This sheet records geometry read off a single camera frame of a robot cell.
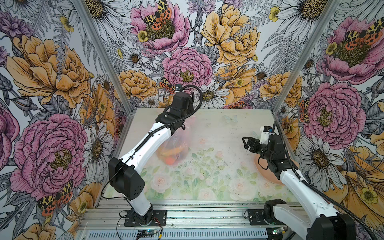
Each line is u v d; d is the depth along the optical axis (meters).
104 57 0.89
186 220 0.75
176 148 0.88
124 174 0.42
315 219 0.41
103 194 0.83
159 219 0.74
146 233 0.71
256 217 0.74
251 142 0.74
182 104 0.58
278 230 0.71
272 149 0.64
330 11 0.73
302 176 0.53
